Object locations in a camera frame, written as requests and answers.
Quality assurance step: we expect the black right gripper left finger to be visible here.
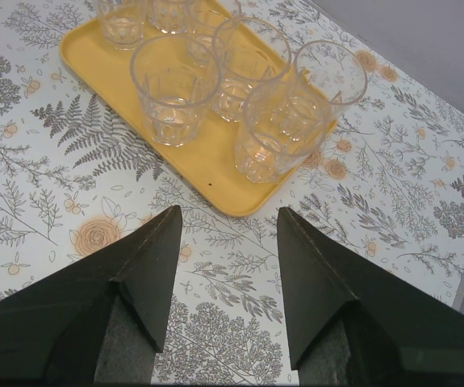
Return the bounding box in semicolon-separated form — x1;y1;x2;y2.
0;206;182;386

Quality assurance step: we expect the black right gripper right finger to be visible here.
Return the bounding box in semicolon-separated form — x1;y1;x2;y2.
277;207;464;386

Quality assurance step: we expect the clear tall glass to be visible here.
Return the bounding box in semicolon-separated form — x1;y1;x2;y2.
211;16;292;122

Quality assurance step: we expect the clear small glass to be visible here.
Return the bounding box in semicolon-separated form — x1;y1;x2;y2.
92;0;147;51
186;0;242;65

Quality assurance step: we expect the clear large glass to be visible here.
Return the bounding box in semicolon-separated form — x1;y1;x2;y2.
146;0;193;34

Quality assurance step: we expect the yellow plastic tray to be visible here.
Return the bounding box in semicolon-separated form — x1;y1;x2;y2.
58;0;340;218

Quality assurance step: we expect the floral patterned table mat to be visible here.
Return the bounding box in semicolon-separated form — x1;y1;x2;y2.
0;1;464;385

